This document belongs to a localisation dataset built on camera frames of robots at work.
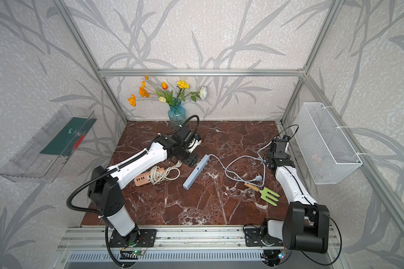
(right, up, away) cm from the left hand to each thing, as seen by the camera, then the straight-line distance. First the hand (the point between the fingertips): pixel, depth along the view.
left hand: (192, 157), depth 85 cm
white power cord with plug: (-13, -10, +9) cm, 19 cm away
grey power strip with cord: (+5, -5, +10) cm, 12 cm away
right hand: (+45, +2, +2) cm, 45 cm away
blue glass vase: (-13, +25, +26) cm, 38 cm away
